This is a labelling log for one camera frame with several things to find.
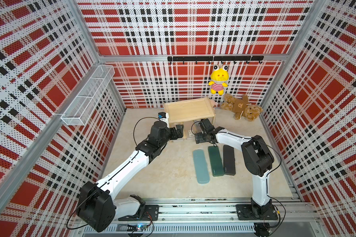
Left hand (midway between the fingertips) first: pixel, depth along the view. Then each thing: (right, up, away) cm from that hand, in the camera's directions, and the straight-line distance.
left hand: (178, 126), depth 81 cm
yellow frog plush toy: (+26, +31, +12) cm, 42 cm away
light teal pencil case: (+14, -25, +10) cm, 31 cm away
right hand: (+17, -7, +19) cm, 26 cm away
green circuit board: (-17, -48, -12) cm, 52 cm away
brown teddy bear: (+47, +14, +31) cm, 58 cm away
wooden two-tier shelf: (+5, +8, +9) cm, 13 cm away
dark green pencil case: (+23, -22, +9) cm, 33 cm away
